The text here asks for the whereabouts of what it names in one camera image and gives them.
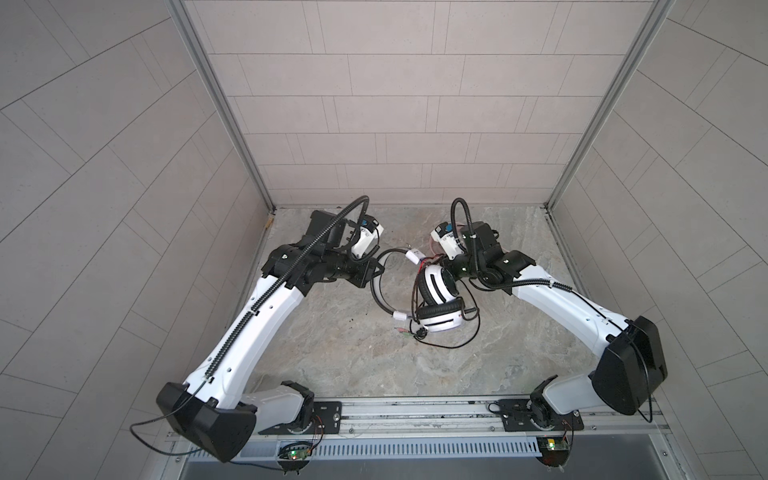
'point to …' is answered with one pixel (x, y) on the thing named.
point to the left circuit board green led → (295, 454)
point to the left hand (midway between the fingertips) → (389, 266)
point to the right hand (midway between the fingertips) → (430, 266)
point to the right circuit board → (554, 451)
